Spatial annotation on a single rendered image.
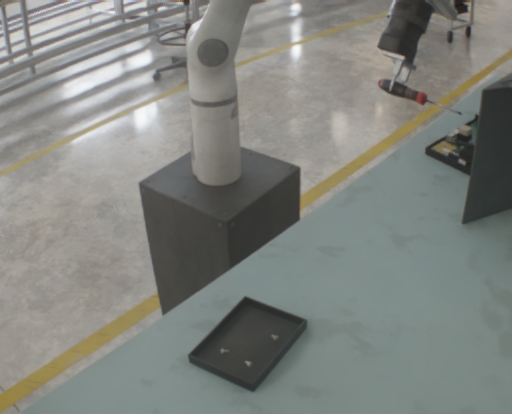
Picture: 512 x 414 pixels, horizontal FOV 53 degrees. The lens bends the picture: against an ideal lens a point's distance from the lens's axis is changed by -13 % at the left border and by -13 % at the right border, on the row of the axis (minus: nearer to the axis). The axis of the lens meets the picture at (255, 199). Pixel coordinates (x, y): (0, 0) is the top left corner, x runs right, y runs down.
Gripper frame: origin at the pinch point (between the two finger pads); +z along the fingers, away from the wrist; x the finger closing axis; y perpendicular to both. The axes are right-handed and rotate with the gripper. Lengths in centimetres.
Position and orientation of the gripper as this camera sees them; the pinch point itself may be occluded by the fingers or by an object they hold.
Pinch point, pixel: (393, 92)
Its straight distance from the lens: 98.7
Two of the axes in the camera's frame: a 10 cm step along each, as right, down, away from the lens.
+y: -6.8, -3.8, 6.3
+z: -3.8, 9.1, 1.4
